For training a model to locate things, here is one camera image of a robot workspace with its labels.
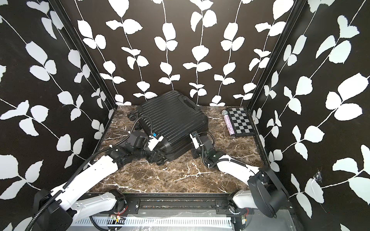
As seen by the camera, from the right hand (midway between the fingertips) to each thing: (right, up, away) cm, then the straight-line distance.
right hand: (190, 143), depth 87 cm
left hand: (-16, -2, -9) cm, 18 cm away
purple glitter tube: (+29, +12, +20) cm, 38 cm away
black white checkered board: (+39, +12, +21) cm, 46 cm away
